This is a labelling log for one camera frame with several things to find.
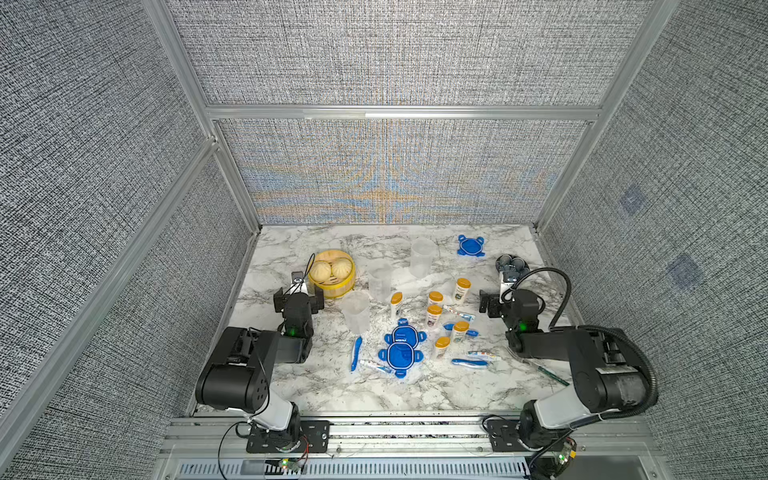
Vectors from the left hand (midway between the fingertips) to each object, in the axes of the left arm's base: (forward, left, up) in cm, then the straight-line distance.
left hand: (302, 283), depth 92 cm
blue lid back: (+21, -60, -10) cm, 64 cm away
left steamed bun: (+6, -4, -3) cm, 8 cm away
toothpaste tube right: (-22, -54, -8) cm, 59 cm away
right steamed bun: (+8, -11, -3) cm, 14 cm away
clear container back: (+9, -38, -1) cm, 39 cm away
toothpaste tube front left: (-23, -20, -8) cm, 32 cm away
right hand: (-1, -61, -1) cm, 61 cm away
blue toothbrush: (-15, -17, -9) cm, 25 cm away
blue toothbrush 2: (-24, -49, -9) cm, 55 cm away
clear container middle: (-1, -24, +1) cm, 24 cm away
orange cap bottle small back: (-8, -40, +1) cm, 41 cm away
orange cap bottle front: (-22, -39, +2) cm, 45 cm away
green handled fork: (-26, -68, -7) cm, 73 cm away
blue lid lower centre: (-21, -29, -9) cm, 37 cm away
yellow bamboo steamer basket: (+1, -9, -6) cm, 11 cm away
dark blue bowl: (+10, -68, -4) cm, 68 cm away
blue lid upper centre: (-14, -31, -8) cm, 35 cm away
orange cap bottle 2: (-9, -28, 0) cm, 29 cm away
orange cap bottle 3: (-12, -39, 0) cm, 41 cm away
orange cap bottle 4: (-18, -45, 0) cm, 49 cm away
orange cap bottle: (-4, -49, -1) cm, 49 cm away
